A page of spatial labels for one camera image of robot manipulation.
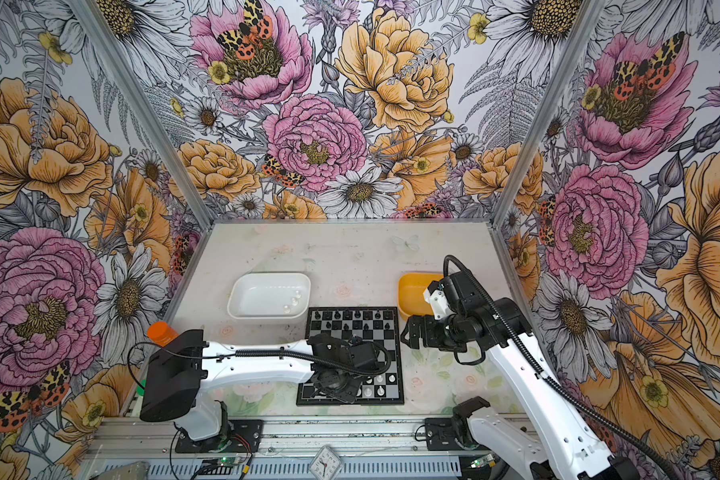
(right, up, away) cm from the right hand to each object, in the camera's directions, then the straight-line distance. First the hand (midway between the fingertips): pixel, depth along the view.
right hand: (421, 350), depth 68 cm
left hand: (-19, -14, +8) cm, 25 cm away
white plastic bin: (-44, +7, +32) cm, 55 cm away
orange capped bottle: (-67, 0, +13) cm, 68 cm away
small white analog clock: (-21, -26, +1) cm, 34 cm away
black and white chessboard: (-11, 0, +24) cm, 26 cm away
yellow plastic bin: (+2, +6, +31) cm, 31 cm away
